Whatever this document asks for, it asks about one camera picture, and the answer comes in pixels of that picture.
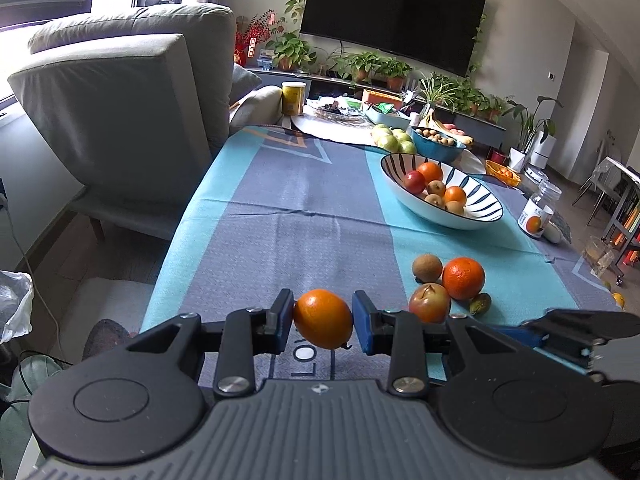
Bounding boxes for yellow can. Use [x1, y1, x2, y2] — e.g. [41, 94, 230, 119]
[281, 81, 307, 117]

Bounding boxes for grey pillow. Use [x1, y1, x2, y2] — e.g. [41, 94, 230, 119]
[229, 62, 264, 107]

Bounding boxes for grey cable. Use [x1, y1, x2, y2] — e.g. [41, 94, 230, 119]
[0, 199, 64, 357]

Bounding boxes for light blue bowl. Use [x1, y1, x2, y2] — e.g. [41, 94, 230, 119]
[363, 104, 412, 131]

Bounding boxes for glass plate of snacks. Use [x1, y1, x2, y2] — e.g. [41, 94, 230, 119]
[304, 97, 371, 121]

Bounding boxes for black television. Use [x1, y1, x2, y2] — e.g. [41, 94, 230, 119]
[299, 0, 487, 79]

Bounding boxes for tall plant in white pot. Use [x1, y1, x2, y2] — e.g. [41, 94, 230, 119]
[502, 94, 564, 174]

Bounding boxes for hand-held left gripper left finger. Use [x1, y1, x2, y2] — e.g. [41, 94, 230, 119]
[125, 289, 295, 400]

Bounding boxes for striped ceramic bowl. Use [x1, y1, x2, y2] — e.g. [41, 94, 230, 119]
[380, 152, 505, 231]

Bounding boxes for bunch of bananas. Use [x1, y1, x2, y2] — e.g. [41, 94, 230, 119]
[418, 109, 474, 144]

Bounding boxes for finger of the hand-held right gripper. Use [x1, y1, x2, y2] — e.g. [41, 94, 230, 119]
[492, 321, 552, 350]

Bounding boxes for clear plastic bag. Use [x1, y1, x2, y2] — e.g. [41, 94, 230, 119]
[0, 269, 34, 344]

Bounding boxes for red festive decoration plant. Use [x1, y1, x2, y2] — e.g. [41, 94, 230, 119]
[233, 9, 282, 67]

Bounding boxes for grey sofa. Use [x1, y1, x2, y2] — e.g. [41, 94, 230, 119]
[7, 2, 237, 242]

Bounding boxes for clear bottle with orange label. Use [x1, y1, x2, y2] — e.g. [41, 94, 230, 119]
[517, 180, 563, 239]

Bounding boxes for dining chair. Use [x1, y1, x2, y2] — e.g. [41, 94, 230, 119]
[572, 129, 626, 226]

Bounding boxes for spider plant in vase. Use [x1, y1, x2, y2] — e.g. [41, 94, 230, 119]
[414, 72, 462, 121]

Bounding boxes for blue and grey tablecloth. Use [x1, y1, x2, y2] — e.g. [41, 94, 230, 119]
[140, 125, 627, 387]

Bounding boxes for potted green plant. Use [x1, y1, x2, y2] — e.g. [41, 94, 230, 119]
[269, 31, 314, 72]
[336, 51, 414, 92]
[452, 77, 516, 121]

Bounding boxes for white air purifier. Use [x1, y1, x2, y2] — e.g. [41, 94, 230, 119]
[529, 132, 557, 167]

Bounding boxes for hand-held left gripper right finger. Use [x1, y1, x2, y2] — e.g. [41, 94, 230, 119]
[351, 290, 516, 398]

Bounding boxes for orange plastic basket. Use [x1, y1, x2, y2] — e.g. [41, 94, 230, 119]
[484, 159, 521, 184]

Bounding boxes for orange box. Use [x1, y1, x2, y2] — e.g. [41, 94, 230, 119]
[360, 88, 404, 109]

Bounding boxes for glass mug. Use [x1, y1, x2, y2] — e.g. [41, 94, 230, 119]
[582, 234, 616, 279]

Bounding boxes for beige cushion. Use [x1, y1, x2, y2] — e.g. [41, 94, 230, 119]
[228, 84, 284, 137]

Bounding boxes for pile of longans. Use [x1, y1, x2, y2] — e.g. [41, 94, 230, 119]
[417, 129, 459, 147]

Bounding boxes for dark red slipper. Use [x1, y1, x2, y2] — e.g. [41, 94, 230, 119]
[82, 318, 137, 362]

